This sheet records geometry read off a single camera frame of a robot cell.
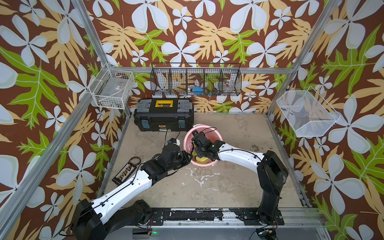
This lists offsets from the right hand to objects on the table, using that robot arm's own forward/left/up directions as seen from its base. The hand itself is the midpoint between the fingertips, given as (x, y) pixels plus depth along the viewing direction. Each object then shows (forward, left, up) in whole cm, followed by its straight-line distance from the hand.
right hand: (200, 145), depth 91 cm
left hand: (-12, +4, +10) cm, 16 cm away
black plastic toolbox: (+18, +22, +9) cm, 30 cm away
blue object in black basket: (+29, +1, +20) cm, 35 cm away
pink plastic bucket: (-1, -6, +14) cm, 15 cm away
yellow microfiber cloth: (-10, +3, +2) cm, 11 cm away
